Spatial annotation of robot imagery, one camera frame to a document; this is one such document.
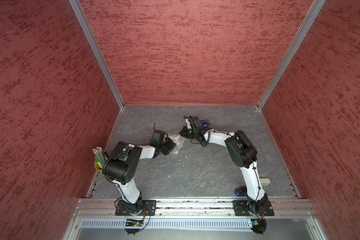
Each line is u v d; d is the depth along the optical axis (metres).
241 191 0.76
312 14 0.73
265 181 0.81
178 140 0.98
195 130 0.81
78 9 0.71
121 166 0.48
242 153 0.57
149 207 0.75
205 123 1.07
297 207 0.76
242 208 0.74
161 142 0.81
